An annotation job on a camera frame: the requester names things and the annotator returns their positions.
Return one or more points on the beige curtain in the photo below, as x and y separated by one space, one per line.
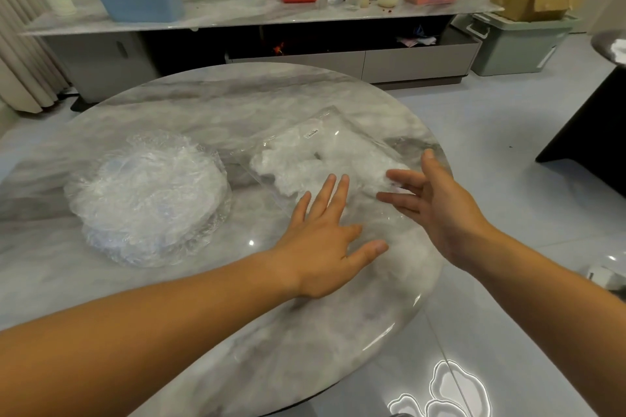
24 50

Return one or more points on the person's left hand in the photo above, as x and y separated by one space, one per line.
318 255

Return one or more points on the clear plastic bag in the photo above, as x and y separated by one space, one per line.
401 153

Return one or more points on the long grey low cabinet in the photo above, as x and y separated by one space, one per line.
98 65

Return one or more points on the person's right forearm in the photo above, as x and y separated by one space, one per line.
567 319

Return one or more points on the black table base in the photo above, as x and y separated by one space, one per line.
298 406

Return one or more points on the pile of clear plastic caps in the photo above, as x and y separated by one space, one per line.
147 197

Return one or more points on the person's left forearm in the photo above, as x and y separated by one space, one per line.
127 348

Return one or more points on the green storage bin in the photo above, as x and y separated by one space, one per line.
518 48

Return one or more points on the person's right hand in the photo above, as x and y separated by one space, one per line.
445 211

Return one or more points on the clear bag of caps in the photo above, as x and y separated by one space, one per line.
303 160

